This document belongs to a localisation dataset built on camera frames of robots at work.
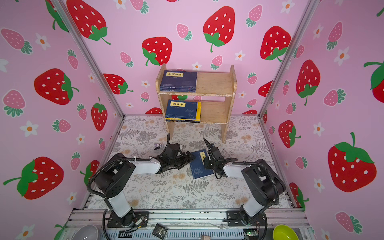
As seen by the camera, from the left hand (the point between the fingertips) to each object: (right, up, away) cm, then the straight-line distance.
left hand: (194, 159), depth 91 cm
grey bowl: (-48, -29, -23) cm, 61 cm away
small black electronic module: (-15, -29, -22) cm, 40 cm away
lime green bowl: (+42, -30, -21) cm, 56 cm away
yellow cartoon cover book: (-3, +24, -3) cm, 24 cm away
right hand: (+7, -1, +4) cm, 8 cm away
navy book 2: (+2, -4, +3) cm, 6 cm away
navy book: (-7, +31, -2) cm, 32 cm away
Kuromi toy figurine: (-25, +7, +9) cm, 28 cm away
